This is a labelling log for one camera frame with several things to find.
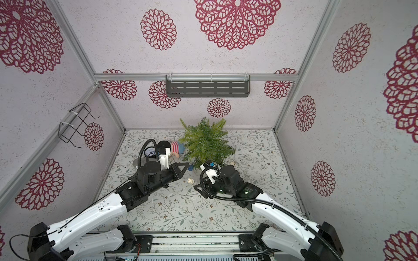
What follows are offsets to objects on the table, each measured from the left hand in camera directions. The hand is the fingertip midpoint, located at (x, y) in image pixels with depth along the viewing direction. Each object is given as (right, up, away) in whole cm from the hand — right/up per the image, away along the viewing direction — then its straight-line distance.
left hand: (189, 165), depth 71 cm
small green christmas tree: (+6, +11, +4) cm, 13 cm away
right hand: (+4, -8, +1) cm, 9 cm away
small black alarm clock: (-29, +4, +34) cm, 45 cm away
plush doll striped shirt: (-12, +7, +32) cm, 35 cm away
